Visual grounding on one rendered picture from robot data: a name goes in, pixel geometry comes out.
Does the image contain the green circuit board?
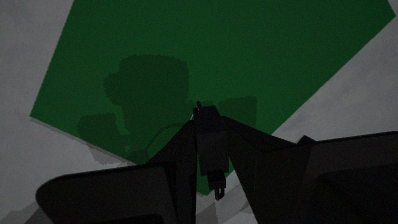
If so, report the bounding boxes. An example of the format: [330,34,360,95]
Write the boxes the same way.
[29,0,396,165]

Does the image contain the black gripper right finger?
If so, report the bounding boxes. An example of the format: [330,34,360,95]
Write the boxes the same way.
[221,116,398,224]

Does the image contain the black cooling fan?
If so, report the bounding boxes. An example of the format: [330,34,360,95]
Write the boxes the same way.
[296,135,315,144]

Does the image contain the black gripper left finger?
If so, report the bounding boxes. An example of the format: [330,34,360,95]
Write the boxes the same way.
[35,120,197,224]

